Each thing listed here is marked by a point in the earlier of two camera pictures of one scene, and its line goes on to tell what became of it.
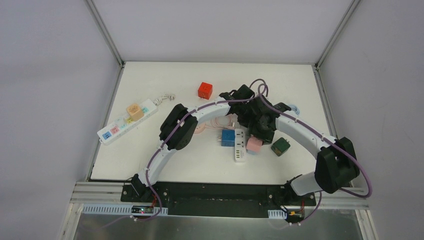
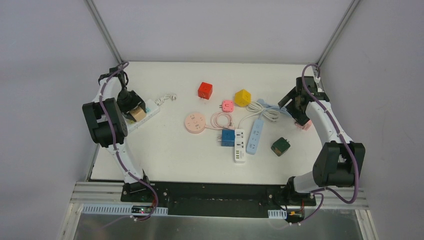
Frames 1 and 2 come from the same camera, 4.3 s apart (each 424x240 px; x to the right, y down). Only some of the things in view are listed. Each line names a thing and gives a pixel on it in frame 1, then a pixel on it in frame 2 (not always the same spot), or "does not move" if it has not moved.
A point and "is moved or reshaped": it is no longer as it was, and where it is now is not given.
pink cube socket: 253,145 is moved or reshaped
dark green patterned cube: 280,146 does not move
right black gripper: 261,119 → 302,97
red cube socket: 205,91 does not move
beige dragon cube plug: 135,112 does not move
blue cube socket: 228,138 does not move
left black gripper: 262,124 → 133,108
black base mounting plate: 219,198 does not move
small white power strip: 240,147 does not move
